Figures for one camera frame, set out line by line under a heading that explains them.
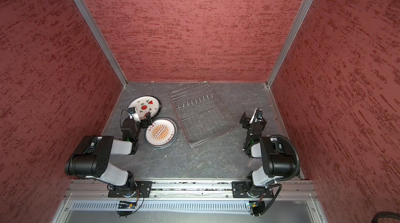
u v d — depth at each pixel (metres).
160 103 1.05
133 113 0.79
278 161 0.45
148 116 0.89
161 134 0.90
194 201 0.71
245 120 0.84
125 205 0.73
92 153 0.51
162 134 0.90
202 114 1.01
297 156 0.42
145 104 1.05
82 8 0.80
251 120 0.81
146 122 0.85
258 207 0.71
